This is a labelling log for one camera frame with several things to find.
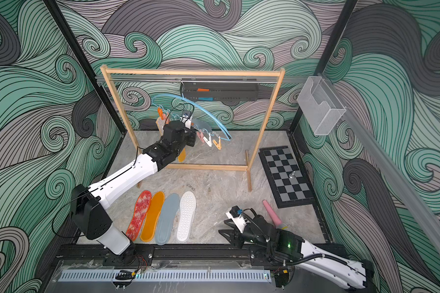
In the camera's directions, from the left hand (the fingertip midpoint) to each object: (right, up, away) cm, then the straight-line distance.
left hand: (190, 124), depth 79 cm
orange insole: (-19, -45, +4) cm, 49 cm away
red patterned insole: (-25, -42, +5) cm, 49 cm away
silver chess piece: (+51, -25, +14) cm, 58 cm away
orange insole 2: (-15, +2, +7) cm, 17 cm away
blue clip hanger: (+9, +13, +36) cm, 40 cm away
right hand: (+15, -42, -6) cm, 45 cm away
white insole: (-2, -42, +5) cm, 42 cm away
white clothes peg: (+9, -8, -3) cm, 12 cm away
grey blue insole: (-12, -45, +3) cm, 46 cm away
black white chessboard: (+48, -29, +12) cm, 57 cm away
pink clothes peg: (+5, -5, -2) cm, 8 cm away
